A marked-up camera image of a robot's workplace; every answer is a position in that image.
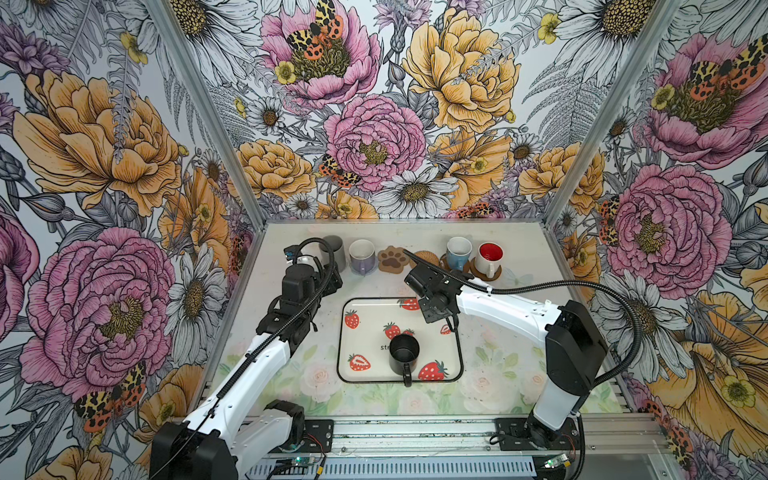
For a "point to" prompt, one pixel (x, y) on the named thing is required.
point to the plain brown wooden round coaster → (477, 273)
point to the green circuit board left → (303, 460)
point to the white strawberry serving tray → (366, 327)
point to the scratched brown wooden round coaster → (444, 262)
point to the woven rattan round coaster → (426, 255)
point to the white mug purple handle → (362, 256)
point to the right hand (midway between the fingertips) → (441, 315)
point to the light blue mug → (458, 249)
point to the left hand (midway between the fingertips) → (326, 276)
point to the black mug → (403, 355)
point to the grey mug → (338, 252)
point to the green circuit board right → (555, 461)
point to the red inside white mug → (489, 257)
